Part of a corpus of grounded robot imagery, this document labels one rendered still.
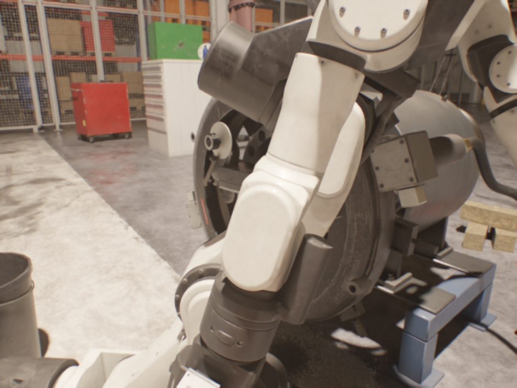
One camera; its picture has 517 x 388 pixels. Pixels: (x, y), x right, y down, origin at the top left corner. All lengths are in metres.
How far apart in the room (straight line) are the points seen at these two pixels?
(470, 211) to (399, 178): 1.84
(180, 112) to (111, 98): 1.72
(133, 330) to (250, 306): 1.24
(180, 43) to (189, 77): 3.53
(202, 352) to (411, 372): 1.02
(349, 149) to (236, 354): 0.30
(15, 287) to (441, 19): 1.26
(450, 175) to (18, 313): 1.44
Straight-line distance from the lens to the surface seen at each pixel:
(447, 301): 1.39
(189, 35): 8.53
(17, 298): 1.39
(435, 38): 0.56
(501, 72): 0.75
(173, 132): 4.89
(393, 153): 0.83
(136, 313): 1.74
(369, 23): 0.35
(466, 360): 1.61
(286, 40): 0.56
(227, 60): 0.57
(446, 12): 0.55
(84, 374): 0.96
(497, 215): 2.61
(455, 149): 1.01
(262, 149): 1.24
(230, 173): 1.14
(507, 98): 0.77
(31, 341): 1.50
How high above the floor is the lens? 0.93
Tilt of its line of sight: 17 degrees down
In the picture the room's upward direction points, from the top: straight up
